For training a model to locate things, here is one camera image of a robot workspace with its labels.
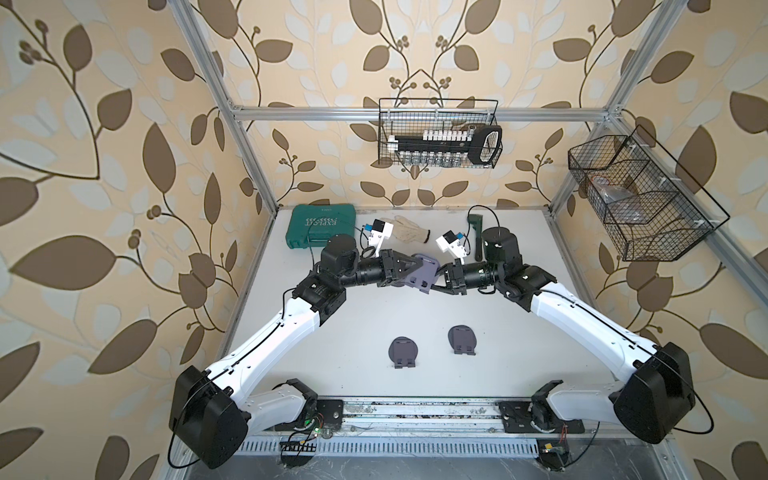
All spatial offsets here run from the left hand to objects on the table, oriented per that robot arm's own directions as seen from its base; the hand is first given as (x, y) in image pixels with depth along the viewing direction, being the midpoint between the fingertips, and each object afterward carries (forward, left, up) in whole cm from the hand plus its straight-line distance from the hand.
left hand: (419, 263), depth 64 cm
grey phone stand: (-8, +2, -34) cm, 35 cm away
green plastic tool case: (+37, +36, -30) cm, 60 cm away
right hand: (-2, -1, -7) cm, 7 cm away
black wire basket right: (+15, -58, +2) cm, 60 cm away
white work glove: (+38, 0, -33) cm, 50 cm away
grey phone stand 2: (-4, -15, -33) cm, 36 cm away
